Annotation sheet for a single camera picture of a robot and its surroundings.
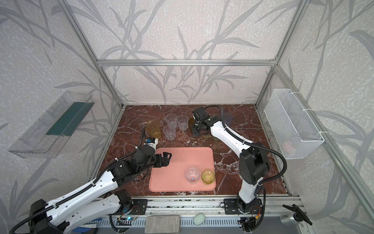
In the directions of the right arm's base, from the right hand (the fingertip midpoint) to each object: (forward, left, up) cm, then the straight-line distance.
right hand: (195, 126), depth 88 cm
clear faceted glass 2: (+14, +9, -13) cm, 21 cm away
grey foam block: (-48, +15, -11) cm, 51 cm away
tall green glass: (-20, -9, +20) cm, 30 cm away
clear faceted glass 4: (-24, +2, -15) cm, 28 cm away
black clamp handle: (-45, -42, +1) cm, 62 cm away
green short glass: (-25, -7, -14) cm, 30 cm away
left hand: (-17, +15, +1) cm, 23 cm away
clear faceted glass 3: (+5, +18, -13) cm, 23 cm away
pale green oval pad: (-45, -2, -13) cm, 47 cm away
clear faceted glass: (+14, +18, -11) cm, 26 cm away
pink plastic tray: (-26, +14, -15) cm, 33 cm away
